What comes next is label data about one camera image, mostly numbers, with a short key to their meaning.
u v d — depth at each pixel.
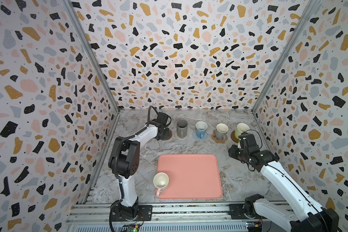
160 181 0.81
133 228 0.70
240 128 1.00
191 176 0.84
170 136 1.06
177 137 1.04
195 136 1.06
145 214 0.73
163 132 0.82
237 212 0.74
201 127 1.03
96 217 0.73
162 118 0.78
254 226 0.72
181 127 0.97
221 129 1.00
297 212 0.40
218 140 1.03
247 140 0.60
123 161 0.51
